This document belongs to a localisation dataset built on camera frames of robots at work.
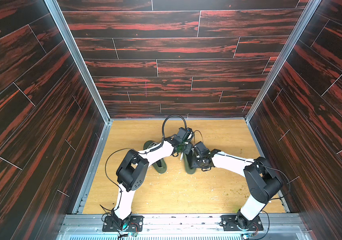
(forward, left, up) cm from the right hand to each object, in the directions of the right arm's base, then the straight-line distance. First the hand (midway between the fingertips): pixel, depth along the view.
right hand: (197, 161), depth 95 cm
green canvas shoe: (-7, +23, +5) cm, 24 cm away
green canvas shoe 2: (-7, +6, +3) cm, 10 cm away
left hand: (+6, +5, +7) cm, 11 cm away
